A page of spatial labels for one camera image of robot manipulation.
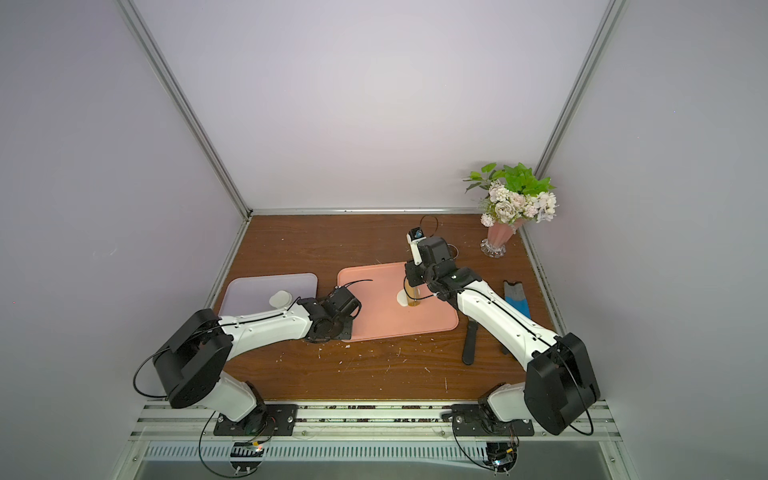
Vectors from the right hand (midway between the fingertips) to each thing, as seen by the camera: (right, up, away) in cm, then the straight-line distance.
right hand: (414, 256), depth 83 cm
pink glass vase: (+29, +6, +14) cm, 33 cm away
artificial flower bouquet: (+29, +18, +2) cm, 35 cm away
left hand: (-19, -23, +5) cm, 31 cm away
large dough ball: (-43, -15, +12) cm, 47 cm away
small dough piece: (-3, -14, +11) cm, 19 cm away
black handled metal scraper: (+17, -25, +2) cm, 30 cm away
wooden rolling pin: (0, -12, +6) cm, 14 cm away
